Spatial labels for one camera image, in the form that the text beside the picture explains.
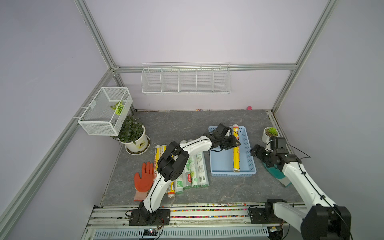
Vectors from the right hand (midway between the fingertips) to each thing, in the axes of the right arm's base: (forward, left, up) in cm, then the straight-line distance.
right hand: (256, 152), depth 86 cm
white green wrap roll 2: (-12, +40, -6) cm, 42 cm away
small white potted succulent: (+15, -13, -1) cm, 20 cm away
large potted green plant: (+9, +72, +5) cm, 73 cm away
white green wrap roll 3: (-17, +44, -6) cm, 48 cm away
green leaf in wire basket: (+18, +78, +19) cm, 82 cm away
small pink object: (+47, -10, -11) cm, 50 cm away
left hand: (+4, +9, 0) cm, 9 cm away
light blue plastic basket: (-2, +20, -6) cm, 21 cm away
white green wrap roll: (-3, +31, -7) cm, 32 cm away
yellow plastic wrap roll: (+1, +11, 0) cm, 11 cm away
